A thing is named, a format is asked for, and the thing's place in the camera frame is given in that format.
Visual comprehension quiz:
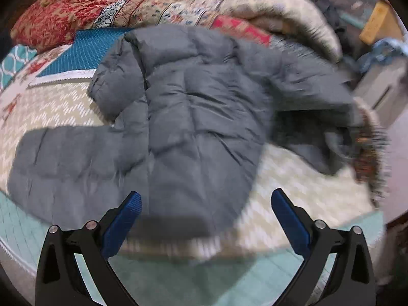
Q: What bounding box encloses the light blue cloth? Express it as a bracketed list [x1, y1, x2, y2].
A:
[357, 36, 408, 74]

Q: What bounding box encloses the grey puffer jacket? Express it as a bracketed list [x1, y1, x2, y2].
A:
[7, 24, 365, 240]

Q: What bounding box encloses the white red print sheet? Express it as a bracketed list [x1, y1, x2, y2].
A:
[0, 45, 74, 129]

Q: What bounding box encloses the teal checked cloth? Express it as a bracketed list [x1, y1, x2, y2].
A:
[0, 45, 39, 90]

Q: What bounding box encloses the beige chevron blanket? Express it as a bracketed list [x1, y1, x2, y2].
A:
[0, 80, 378, 259]

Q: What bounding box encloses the cream fuzzy blanket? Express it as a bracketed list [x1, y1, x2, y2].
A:
[220, 0, 343, 63]

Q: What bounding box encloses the teal quilted bedsheet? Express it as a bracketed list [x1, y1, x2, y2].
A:
[0, 191, 387, 306]

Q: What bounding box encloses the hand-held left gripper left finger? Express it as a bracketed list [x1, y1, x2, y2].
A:
[35, 191, 142, 306]

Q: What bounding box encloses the yellow cardboard box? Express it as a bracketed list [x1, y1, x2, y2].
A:
[360, 2, 403, 45]

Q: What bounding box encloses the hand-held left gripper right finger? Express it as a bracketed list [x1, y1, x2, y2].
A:
[271, 189, 377, 306]

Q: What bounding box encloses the grey blue patterned blanket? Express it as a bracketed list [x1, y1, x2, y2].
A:
[269, 34, 321, 58]

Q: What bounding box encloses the blue quilted mat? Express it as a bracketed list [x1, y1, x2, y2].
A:
[27, 27, 136, 88]

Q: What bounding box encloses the dark clothes pile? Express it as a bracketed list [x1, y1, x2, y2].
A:
[303, 0, 351, 56]

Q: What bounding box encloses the orange brown floral cloth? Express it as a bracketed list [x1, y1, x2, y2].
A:
[351, 97, 392, 208]

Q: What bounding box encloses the floral patchwork quilt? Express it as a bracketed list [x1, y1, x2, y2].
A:
[92, 0, 272, 46]

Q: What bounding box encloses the red floral quilt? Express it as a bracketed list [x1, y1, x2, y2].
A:
[9, 0, 173, 53]

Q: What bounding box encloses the white cabinet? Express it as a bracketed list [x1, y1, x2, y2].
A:
[352, 57, 408, 129]

